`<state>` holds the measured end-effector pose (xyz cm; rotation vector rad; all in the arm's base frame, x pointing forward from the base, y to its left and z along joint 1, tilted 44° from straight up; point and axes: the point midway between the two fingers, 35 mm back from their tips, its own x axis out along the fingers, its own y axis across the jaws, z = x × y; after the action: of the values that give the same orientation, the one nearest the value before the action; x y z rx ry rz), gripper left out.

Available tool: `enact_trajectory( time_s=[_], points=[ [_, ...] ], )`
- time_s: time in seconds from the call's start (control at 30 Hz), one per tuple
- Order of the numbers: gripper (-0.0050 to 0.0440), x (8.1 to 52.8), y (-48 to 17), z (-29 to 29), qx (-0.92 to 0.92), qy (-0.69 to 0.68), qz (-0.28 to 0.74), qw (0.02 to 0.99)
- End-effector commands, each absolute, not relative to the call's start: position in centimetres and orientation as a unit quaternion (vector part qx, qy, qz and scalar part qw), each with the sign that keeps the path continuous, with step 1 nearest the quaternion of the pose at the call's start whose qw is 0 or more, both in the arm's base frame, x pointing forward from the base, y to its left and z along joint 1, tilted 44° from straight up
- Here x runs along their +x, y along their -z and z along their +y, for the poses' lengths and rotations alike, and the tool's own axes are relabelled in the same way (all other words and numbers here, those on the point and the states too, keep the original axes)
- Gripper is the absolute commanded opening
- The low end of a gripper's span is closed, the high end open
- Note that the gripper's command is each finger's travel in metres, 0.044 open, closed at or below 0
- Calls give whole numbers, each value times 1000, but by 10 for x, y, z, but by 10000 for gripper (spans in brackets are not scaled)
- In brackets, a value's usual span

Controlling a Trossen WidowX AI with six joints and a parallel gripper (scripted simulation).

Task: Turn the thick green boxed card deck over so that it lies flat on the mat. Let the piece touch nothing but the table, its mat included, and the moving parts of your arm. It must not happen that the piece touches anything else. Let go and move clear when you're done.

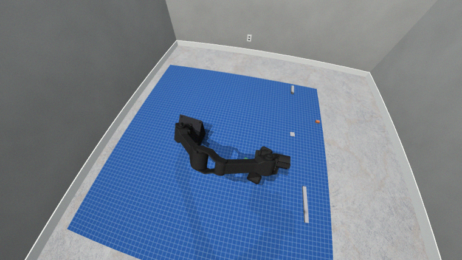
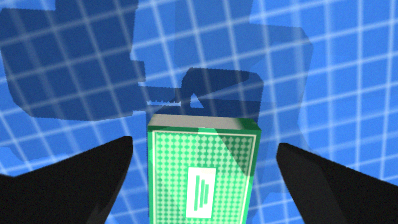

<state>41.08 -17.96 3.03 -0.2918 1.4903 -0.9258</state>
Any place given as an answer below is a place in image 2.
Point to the blue grid work mat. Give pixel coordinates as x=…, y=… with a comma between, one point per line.
x=321, y=75

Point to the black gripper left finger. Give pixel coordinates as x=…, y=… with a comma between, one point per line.
x=81, y=189

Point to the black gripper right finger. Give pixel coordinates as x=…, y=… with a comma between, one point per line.
x=326, y=192

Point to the green card box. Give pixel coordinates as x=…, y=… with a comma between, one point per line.
x=201, y=168

